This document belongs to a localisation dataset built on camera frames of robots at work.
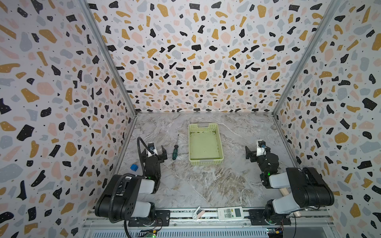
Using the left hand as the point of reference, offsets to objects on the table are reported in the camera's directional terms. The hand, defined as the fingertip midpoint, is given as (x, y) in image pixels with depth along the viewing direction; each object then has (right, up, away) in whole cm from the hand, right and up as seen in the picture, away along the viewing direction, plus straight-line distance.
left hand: (154, 147), depth 88 cm
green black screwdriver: (+11, -4, +9) cm, 15 cm away
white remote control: (+42, -31, -13) cm, 54 cm away
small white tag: (+26, -31, -14) cm, 43 cm away
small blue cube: (-13, -12, +2) cm, 18 cm away
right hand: (+61, +1, +3) cm, 61 cm away
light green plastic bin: (+30, -1, +15) cm, 34 cm away
